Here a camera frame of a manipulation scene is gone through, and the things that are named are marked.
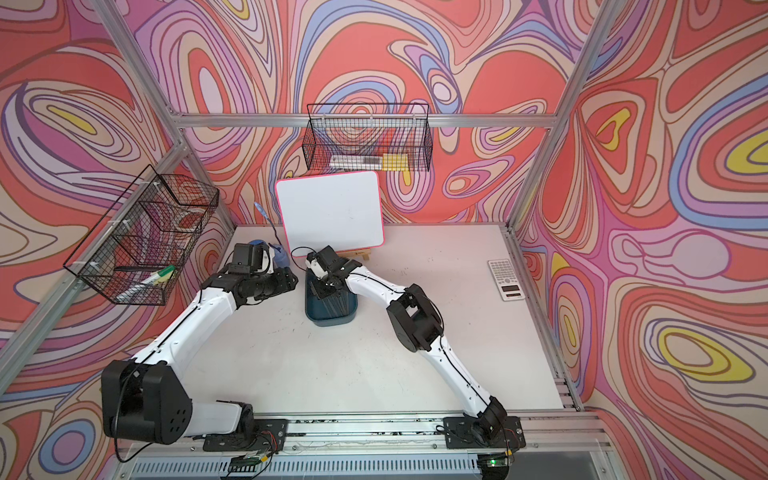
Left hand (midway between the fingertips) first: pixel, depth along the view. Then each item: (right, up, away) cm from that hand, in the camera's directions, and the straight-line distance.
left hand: (292, 281), depth 86 cm
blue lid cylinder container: (-2, +8, -18) cm, 20 cm away
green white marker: (-29, +2, -15) cm, 32 cm away
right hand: (+5, -6, +13) cm, 15 cm away
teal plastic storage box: (+8, -9, +10) cm, 16 cm away
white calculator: (+69, -1, +16) cm, 71 cm away
